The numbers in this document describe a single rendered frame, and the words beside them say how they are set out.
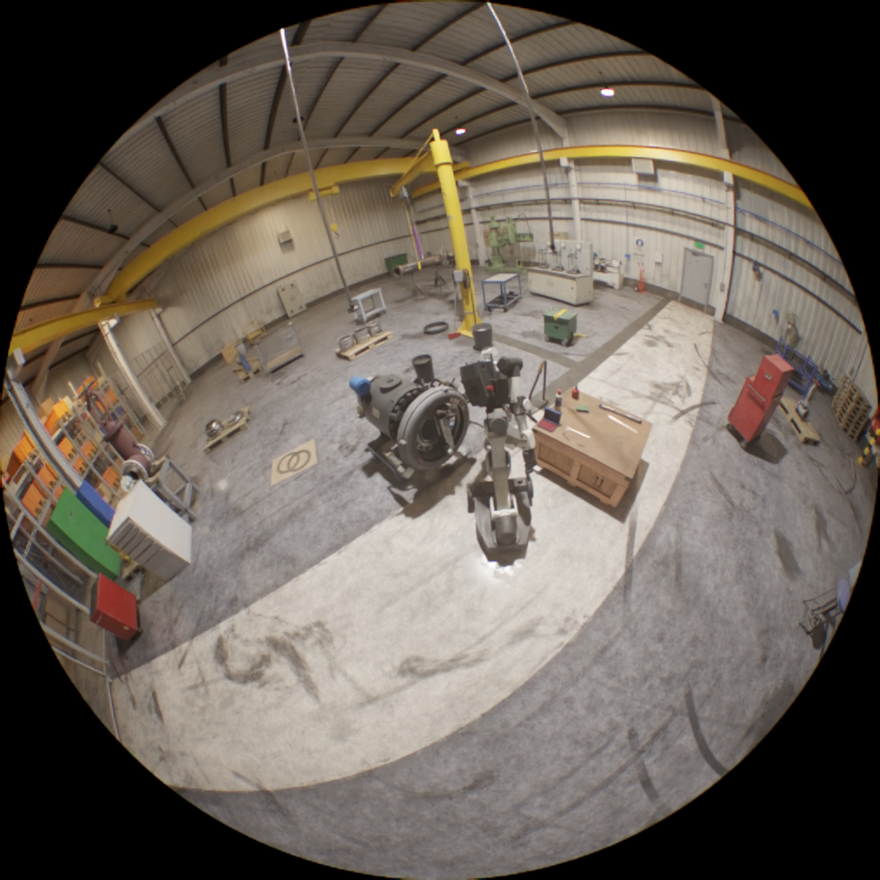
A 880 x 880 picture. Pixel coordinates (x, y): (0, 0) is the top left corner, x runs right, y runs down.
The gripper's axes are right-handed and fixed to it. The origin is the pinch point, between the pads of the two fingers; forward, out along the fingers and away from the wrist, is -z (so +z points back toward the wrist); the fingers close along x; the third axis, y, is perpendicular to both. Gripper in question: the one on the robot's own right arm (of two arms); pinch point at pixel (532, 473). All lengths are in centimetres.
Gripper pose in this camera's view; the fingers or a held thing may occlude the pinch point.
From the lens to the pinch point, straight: 190.2
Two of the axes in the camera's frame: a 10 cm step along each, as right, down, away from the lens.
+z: -3.0, -9.3, -2.2
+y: -5.3, -0.3, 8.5
